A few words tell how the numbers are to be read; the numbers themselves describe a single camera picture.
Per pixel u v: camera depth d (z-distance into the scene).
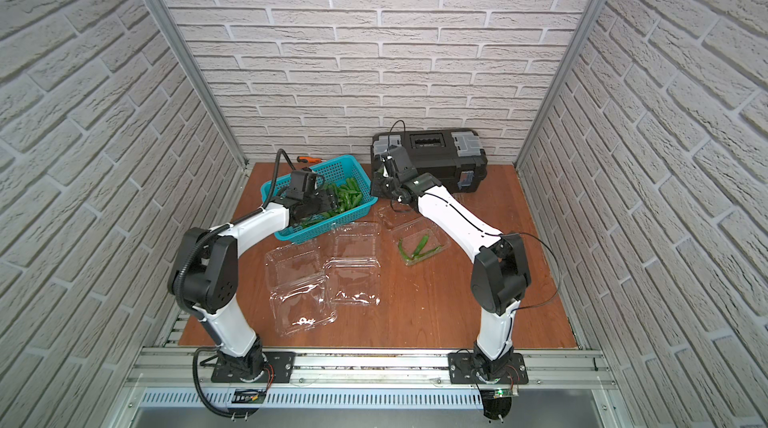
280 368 0.73
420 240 0.97
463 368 0.74
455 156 1.00
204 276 0.48
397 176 0.65
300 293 0.85
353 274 0.89
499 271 0.47
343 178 1.10
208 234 0.50
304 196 0.74
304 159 1.21
